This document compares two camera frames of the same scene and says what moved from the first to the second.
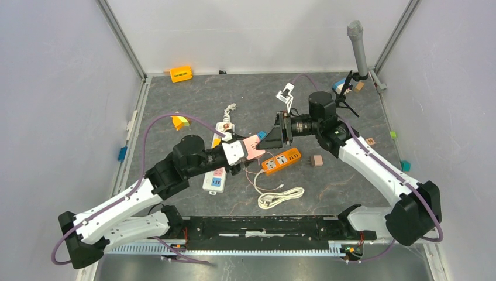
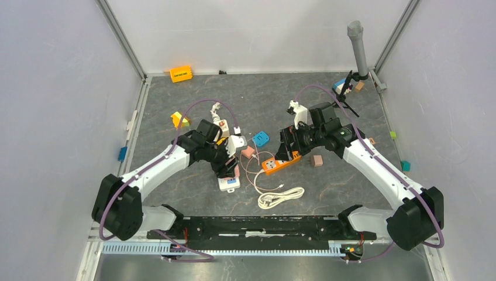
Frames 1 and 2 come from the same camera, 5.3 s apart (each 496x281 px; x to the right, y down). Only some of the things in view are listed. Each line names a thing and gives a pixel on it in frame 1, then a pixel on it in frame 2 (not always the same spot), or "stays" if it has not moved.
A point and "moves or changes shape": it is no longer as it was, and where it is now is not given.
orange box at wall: [181, 74] stays
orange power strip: [281, 160] stays
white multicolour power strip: [214, 181] -> [228, 184]
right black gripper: [277, 134] -> [289, 135]
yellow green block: [179, 122] stays
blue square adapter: [261, 135] stays
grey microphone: [355, 29] stays
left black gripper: [241, 162] -> [220, 169]
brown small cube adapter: [316, 160] stays
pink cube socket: [250, 146] moves or changes shape
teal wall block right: [406, 166] stays
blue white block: [338, 85] stays
